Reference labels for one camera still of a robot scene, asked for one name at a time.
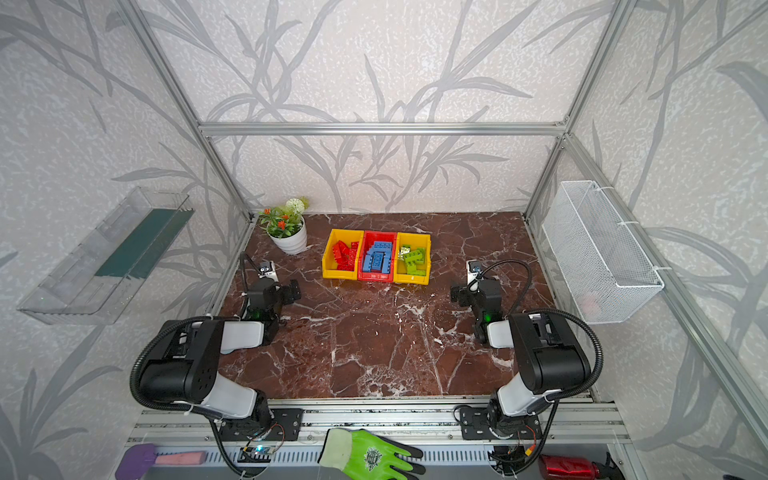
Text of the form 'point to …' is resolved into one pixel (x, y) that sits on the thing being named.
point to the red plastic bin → (368, 239)
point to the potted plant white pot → (286, 226)
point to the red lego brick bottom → (338, 257)
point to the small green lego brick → (405, 249)
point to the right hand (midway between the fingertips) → (470, 268)
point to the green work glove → (363, 454)
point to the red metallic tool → (566, 468)
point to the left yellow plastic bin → (329, 266)
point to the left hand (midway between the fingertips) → (282, 270)
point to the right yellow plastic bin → (416, 241)
